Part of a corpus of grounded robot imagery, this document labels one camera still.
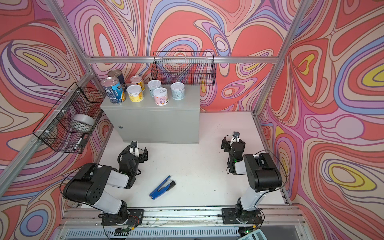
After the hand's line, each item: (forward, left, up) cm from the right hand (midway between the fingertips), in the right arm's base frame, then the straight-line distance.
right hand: (232, 141), depth 96 cm
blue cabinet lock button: (+4, +70, +13) cm, 71 cm away
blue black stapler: (-27, +44, -3) cm, 52 cm away
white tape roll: (-5, +80, +28) cm, 84 cm away
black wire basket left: (-5, +88, +26) cm, 92 cm away
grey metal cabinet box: (+20, +37, -2) cm, 43 cm away
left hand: (-3, +60, +3) cm, 60 cm away
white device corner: (-49, -2, -2) cm, 50 cm away
